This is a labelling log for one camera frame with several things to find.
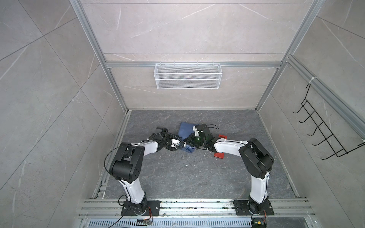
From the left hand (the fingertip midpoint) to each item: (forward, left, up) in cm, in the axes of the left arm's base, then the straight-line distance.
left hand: (181, 137), depth 96 cm
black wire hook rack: (-27, -67, +28) cm, 77 cm away
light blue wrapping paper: (+7, -3, -1) cm, 8 cm away
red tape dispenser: (-13, -26, -3) cm, 29 cm away
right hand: (-4, -2, +3) cm, 5 cm away
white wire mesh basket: (+38, -6, +23) cm, 45 cm away
